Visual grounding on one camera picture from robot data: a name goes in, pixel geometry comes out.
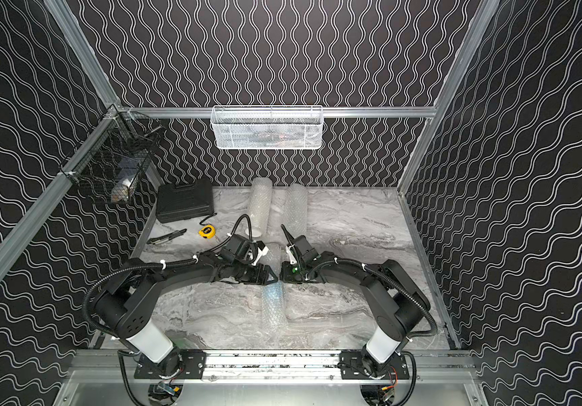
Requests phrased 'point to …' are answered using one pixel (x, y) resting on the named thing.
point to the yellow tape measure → (207, 231)
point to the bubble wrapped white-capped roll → (260, 205)
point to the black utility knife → (166, 238)
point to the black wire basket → (112, 158)
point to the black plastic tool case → (184, 203)
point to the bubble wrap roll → (296, 209)
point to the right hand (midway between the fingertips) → (281, 276)
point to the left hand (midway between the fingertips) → (271, 276)
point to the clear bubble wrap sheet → (276, 328)
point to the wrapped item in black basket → (129, 171)
